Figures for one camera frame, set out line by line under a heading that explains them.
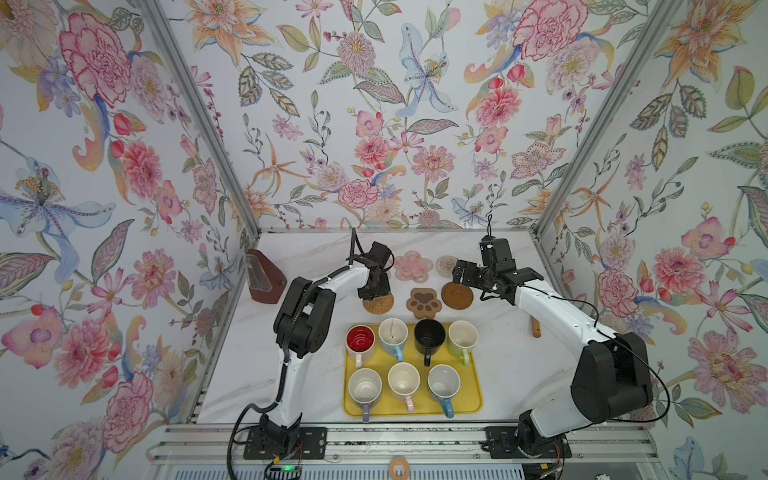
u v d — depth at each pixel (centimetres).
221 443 76
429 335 87
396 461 71
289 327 58
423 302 101
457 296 103
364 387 82
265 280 94
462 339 89
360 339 89
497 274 66
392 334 90
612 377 44
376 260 82
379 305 100
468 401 80
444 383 82
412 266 111
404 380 82
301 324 56
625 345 44
